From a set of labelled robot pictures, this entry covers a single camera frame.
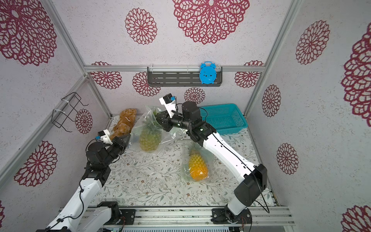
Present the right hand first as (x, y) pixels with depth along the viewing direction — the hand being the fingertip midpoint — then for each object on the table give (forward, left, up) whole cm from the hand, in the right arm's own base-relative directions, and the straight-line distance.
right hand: (152, 114), depth 63 cm
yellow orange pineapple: (-8, -21, -32) cm, 39 cm away
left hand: (+1, +15, -16) cm, 21 cm away
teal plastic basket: (+40, -46, -44) cm, 75 cm away
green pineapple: (-5, +2, -9) cm, 11 cm away
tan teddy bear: (+15, +27, -25) cm, 39 cm away
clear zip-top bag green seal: (0, -4, -17) cm, 17 cm away
